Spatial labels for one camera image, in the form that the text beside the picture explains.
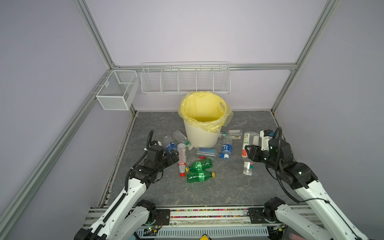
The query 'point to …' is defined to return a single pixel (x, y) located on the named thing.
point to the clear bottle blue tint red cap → (203, 153)
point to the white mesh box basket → (119, 90)
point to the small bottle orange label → (250, 138)
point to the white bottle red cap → (181, 158)
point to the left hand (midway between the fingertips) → (173, 157)
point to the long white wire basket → (177, 78)
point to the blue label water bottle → (227, 147)
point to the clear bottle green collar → (179, 137)
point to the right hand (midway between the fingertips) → (250, 148)
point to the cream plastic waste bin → (199, 138)
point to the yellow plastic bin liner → (208, 110)
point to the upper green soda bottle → (200, 165)
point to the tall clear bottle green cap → (248, 167)
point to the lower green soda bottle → (199, 176)
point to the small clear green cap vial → (224, 135)
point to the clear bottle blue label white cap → (171, 147)
